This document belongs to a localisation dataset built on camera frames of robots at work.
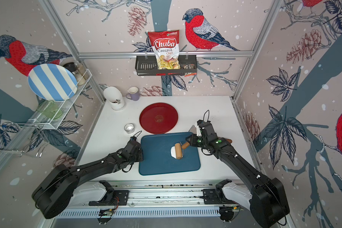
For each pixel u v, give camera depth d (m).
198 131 0.74
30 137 0.66
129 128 1.02
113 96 1.07
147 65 0.95
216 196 0.72
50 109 0.70
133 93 1.14
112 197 0.69
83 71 0.87
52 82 0.73
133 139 0.81
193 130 1.01
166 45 0.80
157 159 0.86
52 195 0.41
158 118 1.07
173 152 0.89
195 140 0.72
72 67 0.79
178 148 0.88
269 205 0.40
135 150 0.70
